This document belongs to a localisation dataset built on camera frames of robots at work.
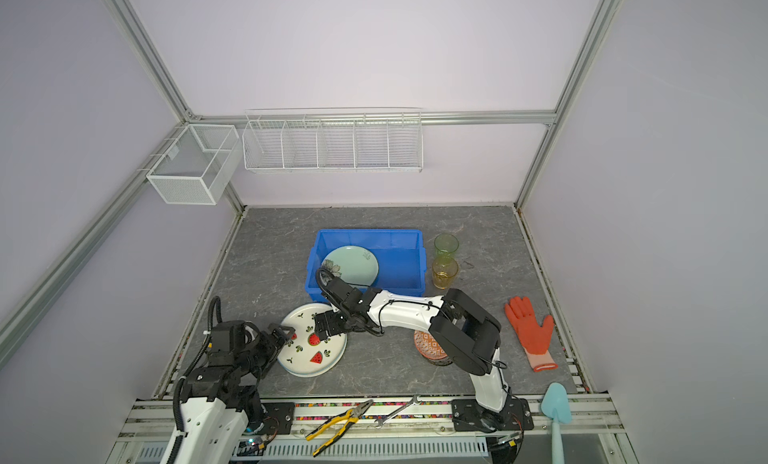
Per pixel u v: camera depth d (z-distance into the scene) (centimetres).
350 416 74
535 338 87
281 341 72
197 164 97
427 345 79
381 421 74
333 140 99
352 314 65
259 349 70
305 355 83
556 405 76
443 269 96
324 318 75
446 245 99
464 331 48
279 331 75
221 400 55
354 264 102
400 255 108
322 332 75
